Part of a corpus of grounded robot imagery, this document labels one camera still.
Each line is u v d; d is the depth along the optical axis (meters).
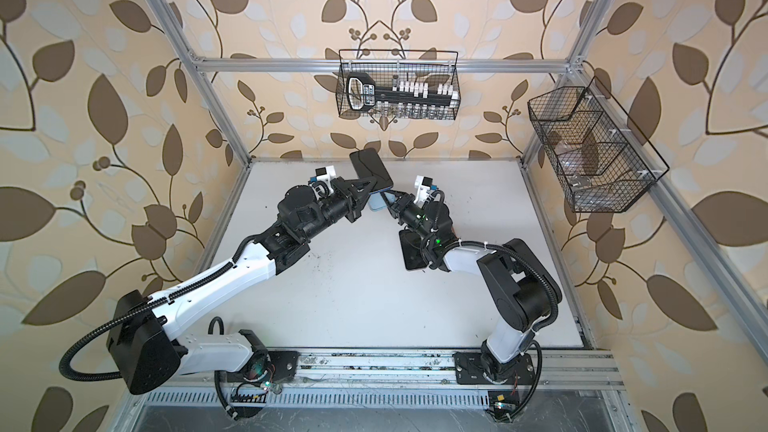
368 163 0.73
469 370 0.74
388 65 0.90
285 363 0.74
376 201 0.79
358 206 0.64
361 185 0.68
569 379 0.74
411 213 0.75
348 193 0.61
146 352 0.39
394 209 0.74
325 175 0.68
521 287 0.47
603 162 0.73
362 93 0.84
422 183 0.80
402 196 0.77
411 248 1.03
